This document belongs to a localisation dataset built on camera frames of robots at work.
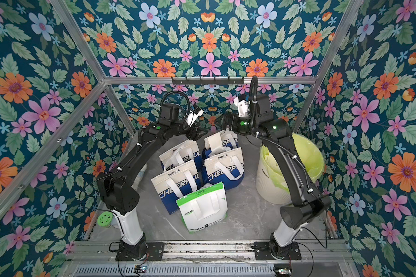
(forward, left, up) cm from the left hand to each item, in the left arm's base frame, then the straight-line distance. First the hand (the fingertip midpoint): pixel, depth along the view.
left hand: (203, 124), depth 80 cm
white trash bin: (-27, -28, -12) cm, 40 cm away
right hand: (-8, -10, +9) cm, 16 cm away
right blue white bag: (-16, -9, -13) cm, 23 cm away
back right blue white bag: (-2, -7, -12) cm, 14 cm away
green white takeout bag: (-34, +2, -15) cm, 37 cm away
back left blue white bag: (-8, +10, -10) cm, 17 cm away
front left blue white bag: (-23, +13, -13) cm, 30 cm away
